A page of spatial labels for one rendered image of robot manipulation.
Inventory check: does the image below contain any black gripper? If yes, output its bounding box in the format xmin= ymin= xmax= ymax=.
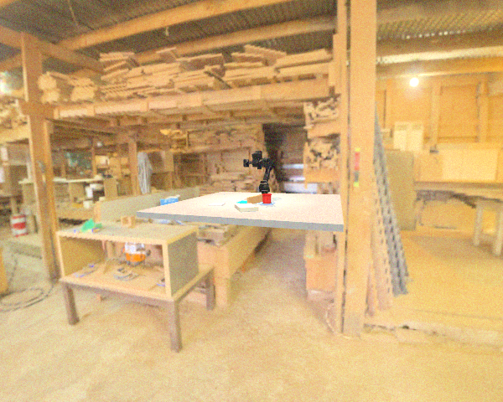
xmin=243 ymin=159 xmax=267 ymax=168

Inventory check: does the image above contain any wooden plank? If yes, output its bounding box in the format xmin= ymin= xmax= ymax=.
xmin=247 ymin=194 xmax=262 ymax=204

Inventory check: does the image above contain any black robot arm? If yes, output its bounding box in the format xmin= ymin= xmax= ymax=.
xmin=252 ymin=151 xmax=274 ymax=194

